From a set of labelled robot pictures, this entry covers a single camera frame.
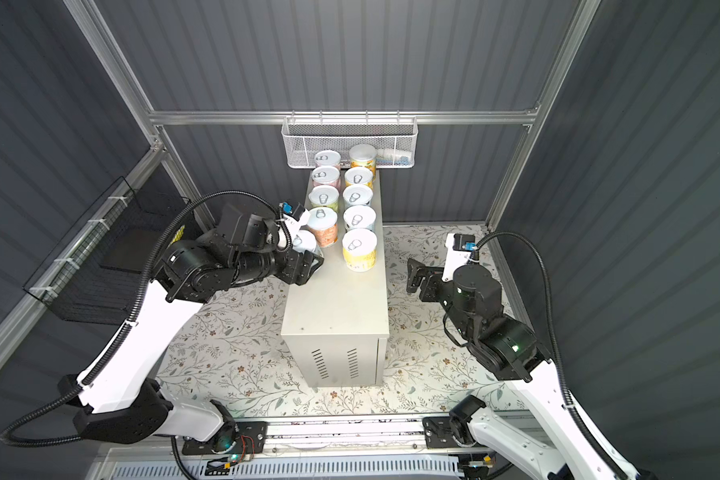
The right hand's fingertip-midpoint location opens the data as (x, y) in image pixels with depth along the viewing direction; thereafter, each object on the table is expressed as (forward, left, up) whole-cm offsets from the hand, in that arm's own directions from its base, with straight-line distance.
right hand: (431, 264), depth 63 cm
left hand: (+2, +26, +3) cm, 26 cm away
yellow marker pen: (+16, +66, -7) cm, 68 cm away
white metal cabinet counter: (-14, +20, -1) cm, 24 cm away
